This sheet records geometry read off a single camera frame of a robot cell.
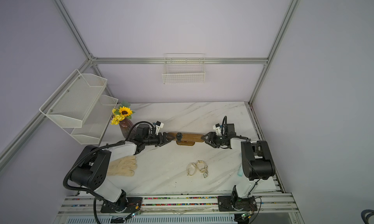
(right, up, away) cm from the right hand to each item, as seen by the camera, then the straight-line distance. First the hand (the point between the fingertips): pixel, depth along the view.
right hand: (204, 141), depth 93 cm
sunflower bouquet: (-49, +18, -10) cm, 53 cm away
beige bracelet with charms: (-2, -15, -6) cm, 16 cm away
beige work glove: (-49, -14, -7) cm, 52 cm away
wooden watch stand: (-11, +2, -2) cm, 11 cm away
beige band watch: (-9, -16, -7) cm, 19 cm away
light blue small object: (+20, -16, -9) cm, 27 cm away
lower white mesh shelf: (-71, +8, -2) cm, 72 cm away
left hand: (-20, +2, -5) cm, 21 cm away
